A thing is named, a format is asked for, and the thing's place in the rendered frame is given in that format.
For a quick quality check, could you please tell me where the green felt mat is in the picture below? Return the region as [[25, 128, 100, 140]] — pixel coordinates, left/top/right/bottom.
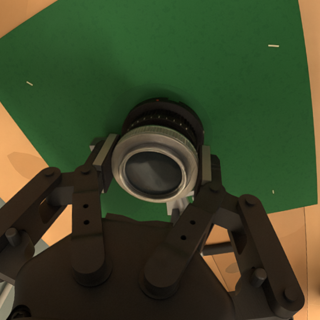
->
[[0, 0, 318, 223]]

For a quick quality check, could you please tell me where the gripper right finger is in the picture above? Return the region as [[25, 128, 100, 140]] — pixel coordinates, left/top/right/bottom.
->
[[139, 145, 306, 319]]

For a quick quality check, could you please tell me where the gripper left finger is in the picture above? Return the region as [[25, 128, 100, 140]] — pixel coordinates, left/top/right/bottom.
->
[[0, 134, 121, 288]]

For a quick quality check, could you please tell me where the black and silver camera lens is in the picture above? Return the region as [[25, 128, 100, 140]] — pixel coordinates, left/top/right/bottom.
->
[[111, 97, 205, 204]]

